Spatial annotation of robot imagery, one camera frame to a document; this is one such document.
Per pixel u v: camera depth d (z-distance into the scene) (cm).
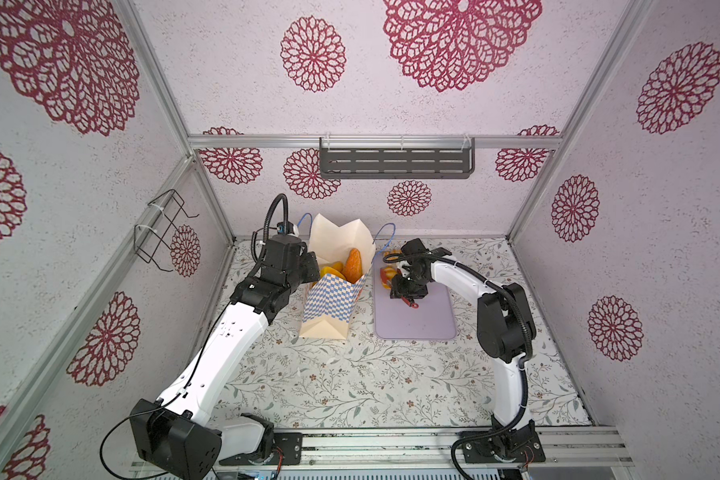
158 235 76
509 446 65
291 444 75
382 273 109
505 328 55
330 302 82
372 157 94
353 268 92
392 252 82
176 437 37
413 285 85
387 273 103
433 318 98
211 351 44
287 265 56
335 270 92
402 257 83
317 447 75
